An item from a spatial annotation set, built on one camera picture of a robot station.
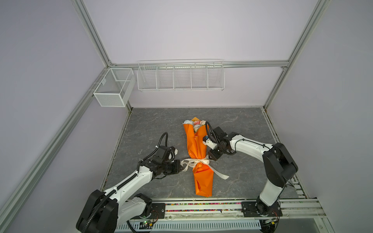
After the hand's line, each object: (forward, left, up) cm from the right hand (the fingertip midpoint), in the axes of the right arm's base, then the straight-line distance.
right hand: (213, 155), depth 91 cm
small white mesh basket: (+37, +65, +24) cm, 79 cm away
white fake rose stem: (+22, +16, +7) cm, 28 cm away
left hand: (-11, +18, +4) cm, 22 cm away
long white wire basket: (+46, +17, +28) cm, 57 cm away
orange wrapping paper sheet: (0, +10, +8) cm, 13 cm away
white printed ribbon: (-8, +15, +5) cm, 18 cm away
